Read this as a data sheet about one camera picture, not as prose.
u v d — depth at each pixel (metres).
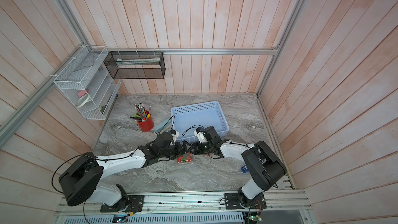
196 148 0.78
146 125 0.96
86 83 0.72
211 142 0.72
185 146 0.75
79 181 0.43
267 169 0.46
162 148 0.66
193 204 0.74
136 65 1.05
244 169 0.82
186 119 1.06
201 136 0.84
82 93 0.82
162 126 0.96
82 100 0.82
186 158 0.84
